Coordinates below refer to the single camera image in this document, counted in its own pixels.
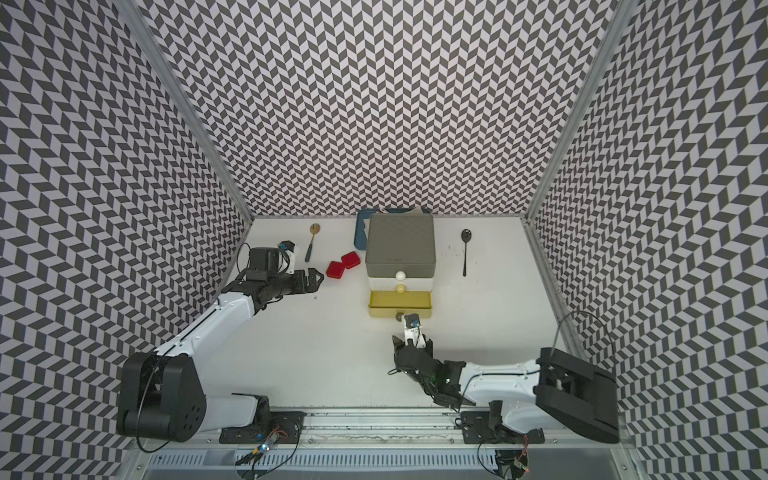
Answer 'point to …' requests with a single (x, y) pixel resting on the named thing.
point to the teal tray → (360, 240)
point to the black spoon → (466, 237)
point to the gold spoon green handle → (314, 229)
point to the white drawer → (380, 283)
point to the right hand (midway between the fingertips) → (401, 341)
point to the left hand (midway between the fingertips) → (309, 279)
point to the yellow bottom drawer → (389, 303)
